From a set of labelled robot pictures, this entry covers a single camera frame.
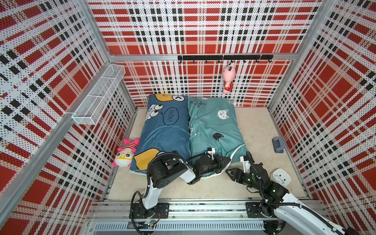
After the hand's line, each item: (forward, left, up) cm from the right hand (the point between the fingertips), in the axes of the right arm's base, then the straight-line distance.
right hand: (230, 172), depth 80 cm
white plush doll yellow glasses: (+9, +62, +1) cm, 63 cm away
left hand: (+6, -2, +4) cm, 7 cm away
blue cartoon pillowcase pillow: (+25, +38, +8) cm, 47 cm away
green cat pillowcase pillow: (+35, +6, +1) cm, 36 cm away
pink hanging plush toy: (+53, -2, +28) cm, 60 cm away
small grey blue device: (+20, -36, -5) cm, 41 cm away
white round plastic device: (-1, -29, -3) cm, 30 cm away
